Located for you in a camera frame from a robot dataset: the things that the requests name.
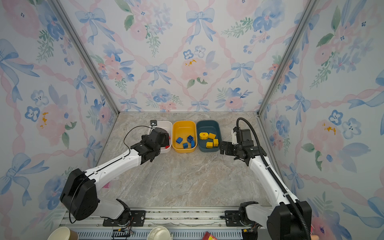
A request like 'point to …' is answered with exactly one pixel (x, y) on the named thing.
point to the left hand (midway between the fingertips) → (158, 134)
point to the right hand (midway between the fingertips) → (228, 146)
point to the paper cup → (63, 233)
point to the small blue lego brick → (185, 145)
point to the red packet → (207, 236)
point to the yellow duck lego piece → (203, 135)
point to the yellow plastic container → (183, 129)
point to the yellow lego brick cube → (209, 145)
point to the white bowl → (160, 233)
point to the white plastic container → (167, 125)
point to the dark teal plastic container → (212, 126)
